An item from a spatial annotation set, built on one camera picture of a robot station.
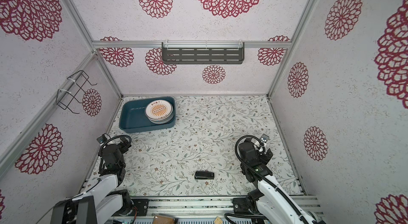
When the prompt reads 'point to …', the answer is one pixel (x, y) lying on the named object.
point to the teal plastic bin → (132, 118)
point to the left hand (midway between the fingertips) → (115, 143)
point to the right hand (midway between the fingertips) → (259, 142)
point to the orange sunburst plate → (159, 111)
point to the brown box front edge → (163, 220)
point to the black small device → (204, 175)
